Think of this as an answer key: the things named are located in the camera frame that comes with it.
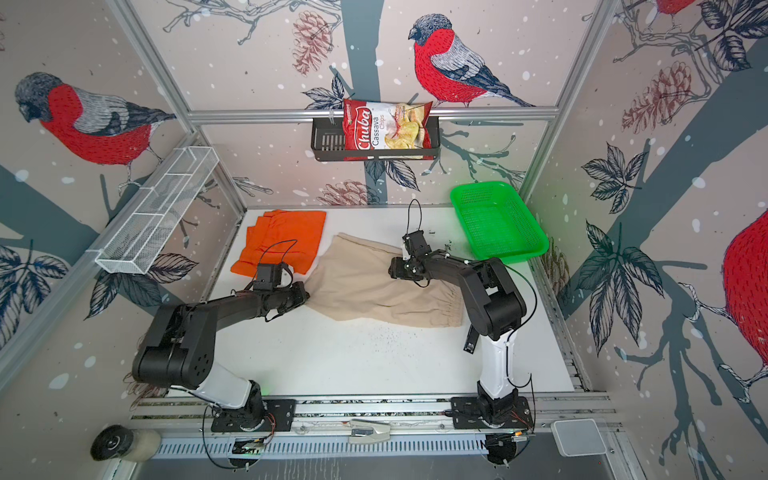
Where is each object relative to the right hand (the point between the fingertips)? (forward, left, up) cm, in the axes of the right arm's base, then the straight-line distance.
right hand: (393, 276), depth 100 cm
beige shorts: (-3, +13, +1) cm, 14 cm away
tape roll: (-50, +55, +13) cm, 76 cm away
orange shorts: (+15, +44, +3) cm, 46 cm away
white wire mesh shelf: (-6, +62, +33) cm, 70 cm away
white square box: (-43, -47, -2) cm, 63 cm away
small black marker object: (-21, -24, +1) cm, 32 cm away
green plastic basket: (+26, -40, -1) cm, 47 cm away
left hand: (-9, +27, +2) cm, 29 cm away
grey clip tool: (-44, +4, +1) cm, 45 cm away
